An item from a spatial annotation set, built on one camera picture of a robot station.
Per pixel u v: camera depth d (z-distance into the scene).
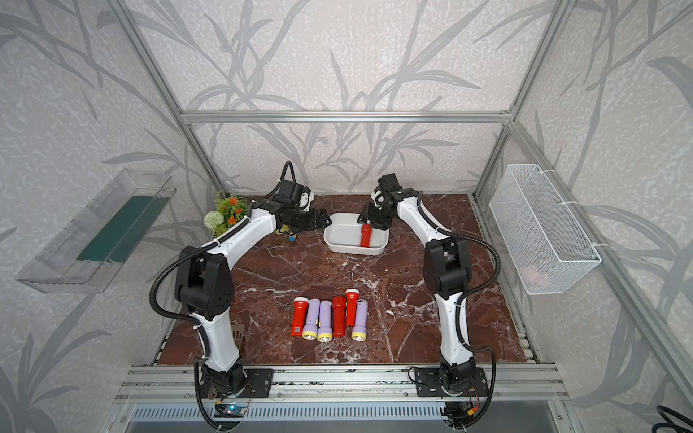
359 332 0.79
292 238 1.05
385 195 0.79
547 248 0.61
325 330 0.80
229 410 0.71
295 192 0.75
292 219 0.75
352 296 0.88
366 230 1.05
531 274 0.73
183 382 0.75
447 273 0.57
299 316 0.84
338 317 0.84
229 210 0.94
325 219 0.88
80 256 0.62
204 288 0.50
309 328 0.80
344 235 1.06
